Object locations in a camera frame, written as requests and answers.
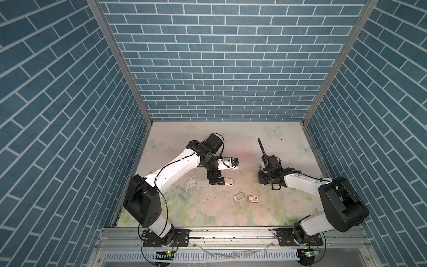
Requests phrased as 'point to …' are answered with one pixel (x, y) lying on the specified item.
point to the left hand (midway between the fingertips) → (222, 173)
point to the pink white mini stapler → (228, 181)
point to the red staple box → (252, 198)
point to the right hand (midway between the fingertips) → (259, 174)
